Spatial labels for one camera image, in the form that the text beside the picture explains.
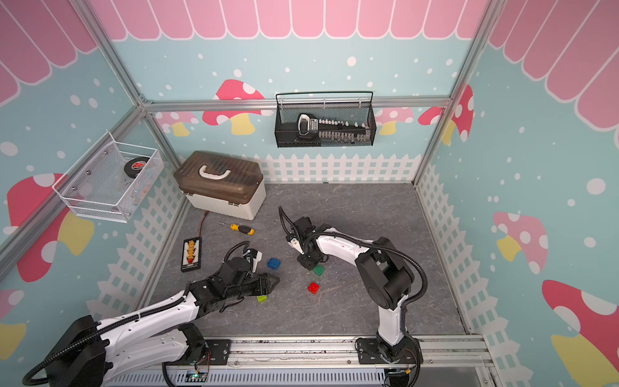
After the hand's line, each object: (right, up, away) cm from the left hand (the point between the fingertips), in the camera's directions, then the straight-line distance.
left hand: (273, 285), depth 82 cm
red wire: (-36, +20, +24) cm, 48 cm away
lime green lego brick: (-4, -5, +2) cm, 7 cm away
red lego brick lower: (+14, -2, +4) cm, 15 cm away
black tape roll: (-45, +41, -3) cm, 61 cm away
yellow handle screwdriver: (-17, +18, +20) cm, 32 cm away
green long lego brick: (+16, +3, +8) cm, 18 cm away
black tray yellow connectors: (-35, +8, +13) cm, 38 cm away
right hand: (+12, +7, +10) cm, 17 cm away
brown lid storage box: (-22, +36, +10) cm, 43 cm away
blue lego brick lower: (-1, +5, +8) cm, 10 cm away
